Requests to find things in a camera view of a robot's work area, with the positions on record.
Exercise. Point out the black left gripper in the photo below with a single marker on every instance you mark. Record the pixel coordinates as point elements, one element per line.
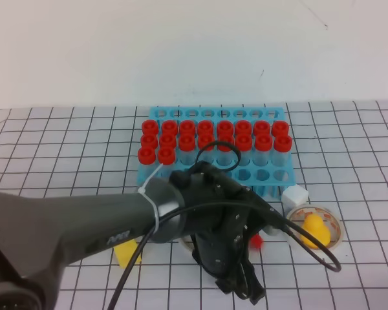
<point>221,216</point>

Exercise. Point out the red capped test tube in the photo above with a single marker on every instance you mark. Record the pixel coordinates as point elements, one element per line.
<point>255,240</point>

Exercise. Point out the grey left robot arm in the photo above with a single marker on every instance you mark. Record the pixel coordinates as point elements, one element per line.
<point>40,237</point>

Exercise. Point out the blue test tube rack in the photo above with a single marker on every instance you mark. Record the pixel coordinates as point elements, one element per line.
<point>268,180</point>

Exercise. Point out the red capped tube front row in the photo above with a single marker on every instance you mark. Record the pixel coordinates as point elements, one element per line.
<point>147,163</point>
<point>166,159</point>

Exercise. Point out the red capped tube back row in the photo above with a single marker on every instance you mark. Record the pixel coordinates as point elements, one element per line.
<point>280,128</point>
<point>261,127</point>
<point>187,127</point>
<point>150,127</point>
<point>205,127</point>
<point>243,127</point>
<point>225,128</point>
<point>169,127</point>

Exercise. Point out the left white tape roll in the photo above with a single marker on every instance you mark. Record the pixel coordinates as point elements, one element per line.
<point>187,244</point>

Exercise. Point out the white tape roll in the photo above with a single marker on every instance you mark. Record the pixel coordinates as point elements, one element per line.
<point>298,215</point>
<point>187,244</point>

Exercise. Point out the yellow rubber duck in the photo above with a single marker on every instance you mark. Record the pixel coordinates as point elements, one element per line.
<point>315,225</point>

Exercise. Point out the right white tape roll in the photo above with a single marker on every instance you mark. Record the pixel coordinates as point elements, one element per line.
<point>298,215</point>

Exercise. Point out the white foam cube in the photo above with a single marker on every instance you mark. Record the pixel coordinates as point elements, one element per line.
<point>294,196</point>

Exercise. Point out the yellow foam cube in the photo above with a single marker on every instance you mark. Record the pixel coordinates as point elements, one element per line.
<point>124,252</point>

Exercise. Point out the white zip tie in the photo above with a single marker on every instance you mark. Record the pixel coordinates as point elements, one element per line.
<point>150,191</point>

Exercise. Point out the grid pattern table mat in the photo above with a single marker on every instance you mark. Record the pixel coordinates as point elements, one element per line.
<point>340,155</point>

